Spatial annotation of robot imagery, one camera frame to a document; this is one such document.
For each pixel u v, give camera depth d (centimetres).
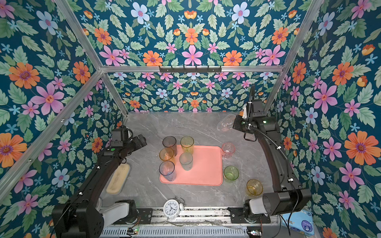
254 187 82
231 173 87
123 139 63
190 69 92
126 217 61
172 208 73
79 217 38
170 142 93
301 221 67
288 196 38
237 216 73
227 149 97
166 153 87
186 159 90
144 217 73
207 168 90
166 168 84
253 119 52
